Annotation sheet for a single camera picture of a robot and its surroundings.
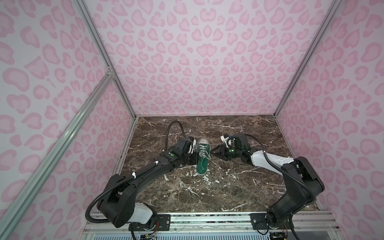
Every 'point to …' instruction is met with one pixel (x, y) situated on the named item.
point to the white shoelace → (203, 152)
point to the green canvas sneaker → (202, 164)
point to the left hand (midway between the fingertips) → (200, 156)
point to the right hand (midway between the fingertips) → (213, 152)
